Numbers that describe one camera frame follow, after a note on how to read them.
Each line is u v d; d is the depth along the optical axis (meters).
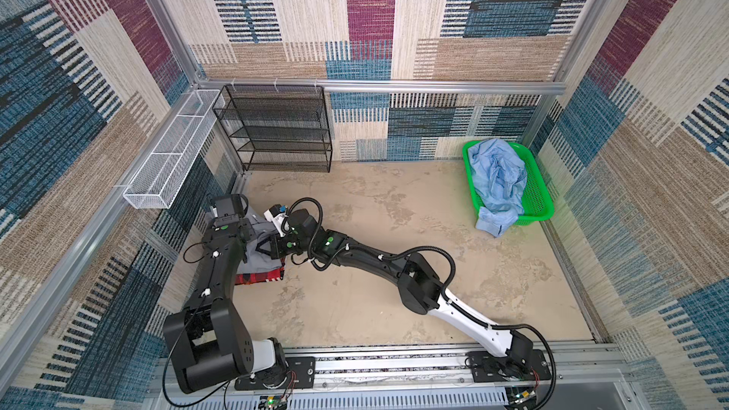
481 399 0.74
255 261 0.80
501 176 1.04
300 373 0.73
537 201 1.01
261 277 0.87
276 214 0.81
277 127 1.11
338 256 0.70
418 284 0.64
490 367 0.73
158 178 0.71
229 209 0.65
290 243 0.78
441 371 0.75
